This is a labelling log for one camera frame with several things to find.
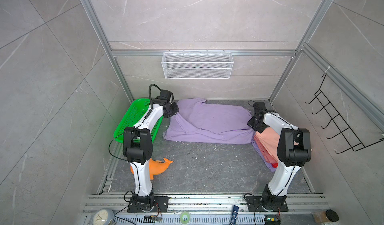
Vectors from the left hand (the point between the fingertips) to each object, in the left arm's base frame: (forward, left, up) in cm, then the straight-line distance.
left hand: (176, 107), depth 96 cm
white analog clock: (-57, +32, -10) cm, 66 cm away
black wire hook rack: (-39, -75, +19) cm, 87 cm away
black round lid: (-61, -69, -4) cm, 92 cm away
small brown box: (-61, -67, -8) cm, 91 cm away
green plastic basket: (+1, +31, -6) cm, 31 cm away
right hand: (-9, -50, -9) cm, 52 cm away
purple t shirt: (-1, -16, -15) cm, 22 cm away
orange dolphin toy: (-35, +11, -9) cm, 38 cm away
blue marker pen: (-57, -29, -12) cm, 65 cm away
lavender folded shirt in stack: (-29, -52, -13) cm, 61 cm away
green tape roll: (-58, -5, -14) cm, 60 cm away
